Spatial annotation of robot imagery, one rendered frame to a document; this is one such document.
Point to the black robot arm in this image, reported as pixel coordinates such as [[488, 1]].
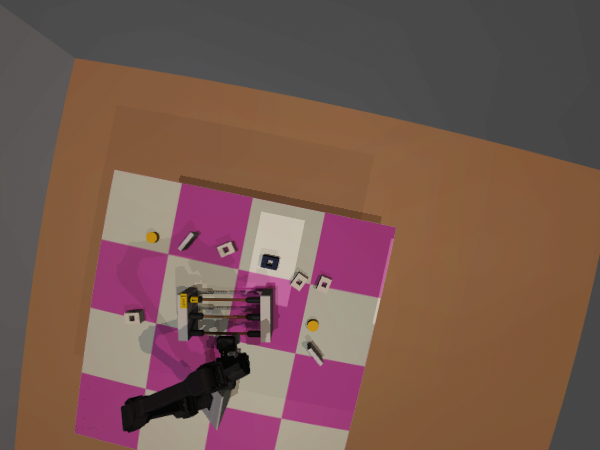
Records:
[[183, 400]]

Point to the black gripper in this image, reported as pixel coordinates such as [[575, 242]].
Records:
[[226, 344]]

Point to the orange-yellow round disc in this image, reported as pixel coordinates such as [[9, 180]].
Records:
[[312, 325], [152, 237]]

